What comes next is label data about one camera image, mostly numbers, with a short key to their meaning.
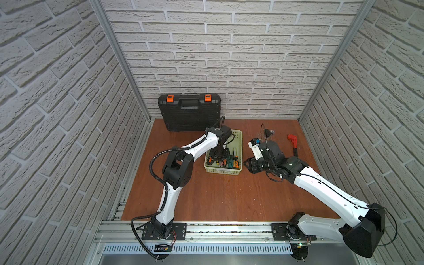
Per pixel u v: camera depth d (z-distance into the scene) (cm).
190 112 97
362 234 38
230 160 92
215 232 76
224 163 95
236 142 105
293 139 107
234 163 92
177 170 55
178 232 74
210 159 92
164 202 59
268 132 111
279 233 74
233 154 100
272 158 56
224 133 80
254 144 68
